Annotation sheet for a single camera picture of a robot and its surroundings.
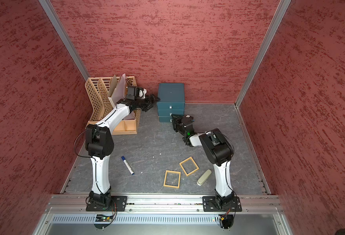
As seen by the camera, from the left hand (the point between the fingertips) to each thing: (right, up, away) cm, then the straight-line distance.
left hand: (157, 104), depth 95 cm
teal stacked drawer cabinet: (+9, +2, -2) cm, 10 cm away
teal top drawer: (+9, -1, 0) cm, 9 cm away
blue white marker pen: (-17, -38, -8) cm, 43 cm away
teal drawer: (+8, -6, +5) cm, 11 cm away
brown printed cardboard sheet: (-30, +13, +1) cm, 33 cm away
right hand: (+9, -9, +3) cm, 13 cm away
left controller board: (-25, -60, -23) cm, 69 cm away
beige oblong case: (+29, -43, -14) cm, 53 cm away
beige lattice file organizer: (-41, +10, +3) cm, 42 cm away
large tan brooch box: (+21, -39, -7) cm, 45 cm away
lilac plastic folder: (-24, +7, -5) cm, 25 cm away
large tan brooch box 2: (+10, -45, -12) cm, 47 cm away
